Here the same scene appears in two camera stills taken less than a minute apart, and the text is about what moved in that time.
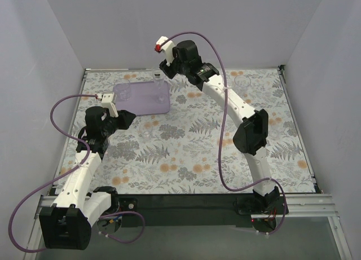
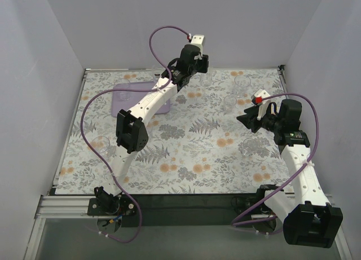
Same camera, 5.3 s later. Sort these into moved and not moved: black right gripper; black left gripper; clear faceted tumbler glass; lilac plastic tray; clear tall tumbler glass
Moved: black right gripper; black left gripper
Not moved: clear tall tumbler glass; lilac plastic tray; clear faceted tumbler glass
